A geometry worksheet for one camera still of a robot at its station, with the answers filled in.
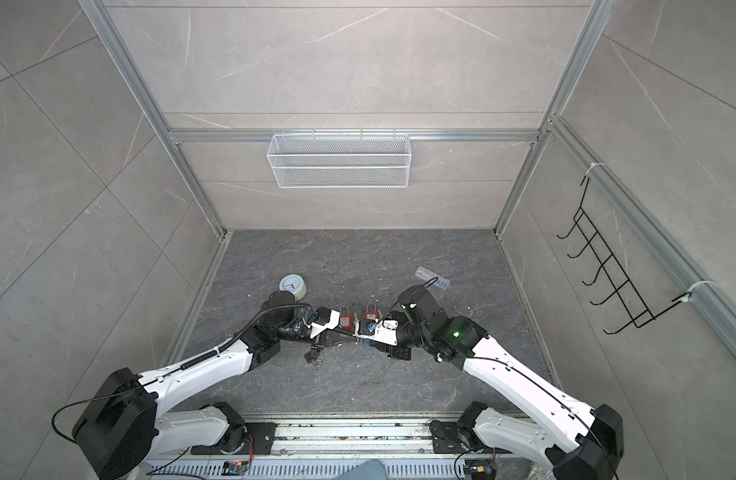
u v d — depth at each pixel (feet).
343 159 3.31
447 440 2.40
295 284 3.23
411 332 1.94
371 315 3.10
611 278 2.16
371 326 1.89
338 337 2.17
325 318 1.97
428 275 3.47
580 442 1.25
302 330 2.15
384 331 1.94
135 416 1.31
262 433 2.43
